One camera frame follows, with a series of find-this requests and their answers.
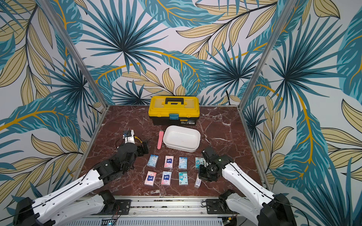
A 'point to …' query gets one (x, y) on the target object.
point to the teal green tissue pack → (183, 178)
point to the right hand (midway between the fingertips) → (199, 177)
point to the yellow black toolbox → (174, 110)
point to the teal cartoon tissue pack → (199, 161)
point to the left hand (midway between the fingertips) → (140, 142)
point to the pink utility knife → (160, 139)
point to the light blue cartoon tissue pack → (152, 160)
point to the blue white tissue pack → (183, 163)
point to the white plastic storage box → (182, 139)
